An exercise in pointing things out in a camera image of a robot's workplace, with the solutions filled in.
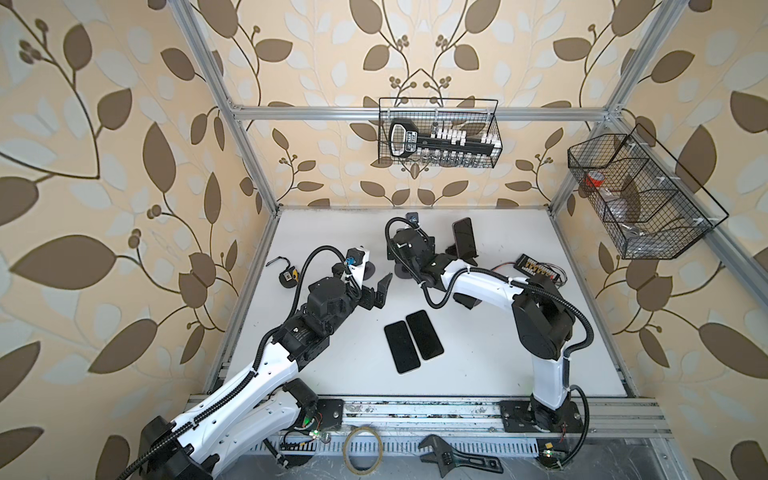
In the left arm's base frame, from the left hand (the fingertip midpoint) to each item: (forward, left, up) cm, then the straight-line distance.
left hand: (376, 267), depth 72 cm
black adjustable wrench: (-36, -18, -25) cm, 47 cm away
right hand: (+17, -7, -11) cm, 21 cm away
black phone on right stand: (+21, -26, -14) cm, 37 cm away
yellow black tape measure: (+11, +32, -25) cm, 42 cm away
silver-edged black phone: (-7, -13, -26) cm, 30 cm away
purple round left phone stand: (+16, +5, -26) cm, 31 cm away
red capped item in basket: (+31, -63, +3) cm, 70 cm away
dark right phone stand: (+20, -23, -19) cm, 37 cm away
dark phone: (-11, -7, -26) cm, 29 cm away
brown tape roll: (-36, +5, -23) cm, 43 cm away
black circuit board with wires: (+18, -51, -25) cm, 60 cm away
